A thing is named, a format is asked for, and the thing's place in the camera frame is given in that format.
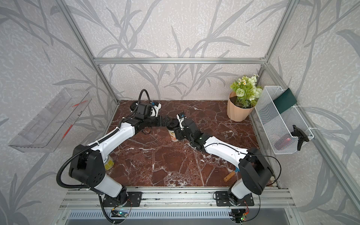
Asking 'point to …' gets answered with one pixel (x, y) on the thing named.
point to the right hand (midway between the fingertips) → (178, 126)
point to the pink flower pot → (235, 112)
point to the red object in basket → (284, 143)
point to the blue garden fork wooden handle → (228, 176)
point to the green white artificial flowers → (247, 91)
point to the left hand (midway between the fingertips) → (167, 119)
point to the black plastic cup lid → (133, 105)
